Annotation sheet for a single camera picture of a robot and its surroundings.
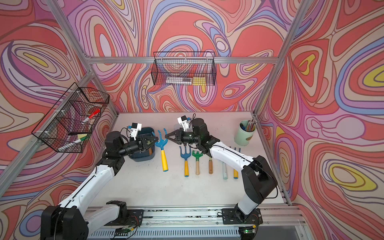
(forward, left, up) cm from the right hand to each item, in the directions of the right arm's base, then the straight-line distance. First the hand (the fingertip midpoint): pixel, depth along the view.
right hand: (166, 141), depth 74 cm
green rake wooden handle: (+5, -16, -24) cm, 30 cm away
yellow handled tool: (-1, +2, 0) cm, 2 cm away
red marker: (+14, +36, +8) cm, 40 cm away
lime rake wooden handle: (-3, -24, -24) cm, 34 cm away
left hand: (-1, +4, +1) cm, 4 cm away
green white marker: (+1, +41, +3) cm, 41 cm away
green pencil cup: (+12, -46, -12) cm, 49 cm away
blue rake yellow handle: (+5, -9, -25) cm, 27 cm away
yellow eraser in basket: (+38, -19, +9) cm, 43 cm away
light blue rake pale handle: (-6, -32, -25) cm, 41 cm away
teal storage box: (+2, +19, -18) cm, 26 cm away
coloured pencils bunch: (+16, -50, -9) cm, 53 cm away
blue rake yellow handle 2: (-9, -38, -24) cm, 46 cm away
